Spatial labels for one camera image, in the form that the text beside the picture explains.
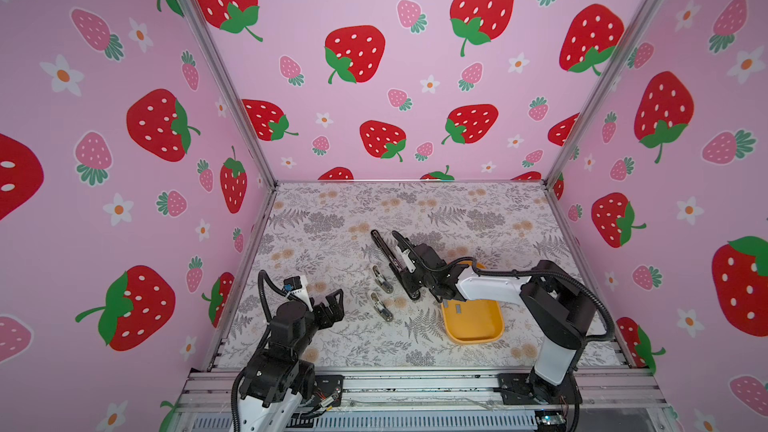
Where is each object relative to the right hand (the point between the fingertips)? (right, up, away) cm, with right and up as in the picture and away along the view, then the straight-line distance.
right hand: (401, 271), depth 91 cm
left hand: (-19, -3, -14) cm, 24 cm away
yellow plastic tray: (+21, -14, -4) cm, 26 cm away
